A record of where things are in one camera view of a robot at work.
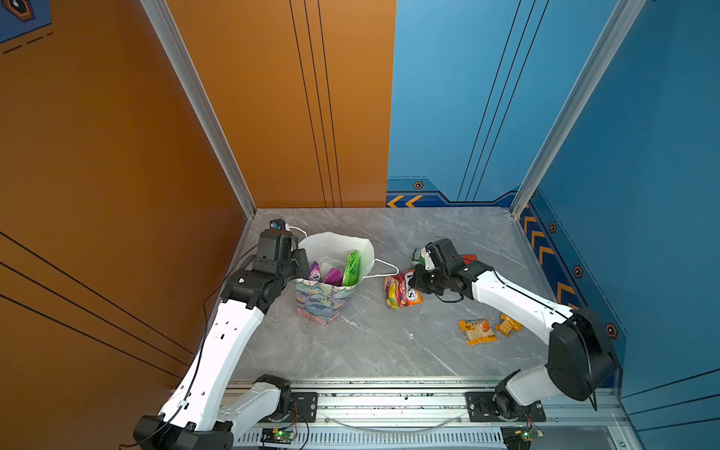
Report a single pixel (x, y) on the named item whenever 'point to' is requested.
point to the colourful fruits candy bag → (397, 292)
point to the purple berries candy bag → (314, 271)
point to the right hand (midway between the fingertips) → (407, 282)
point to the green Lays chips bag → (351, 277)
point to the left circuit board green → (277, 436)
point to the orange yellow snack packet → (477, 331)
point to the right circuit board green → (520, 437)
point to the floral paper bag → (323, 302)
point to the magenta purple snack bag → (334, 277)
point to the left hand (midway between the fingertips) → (300, 253)
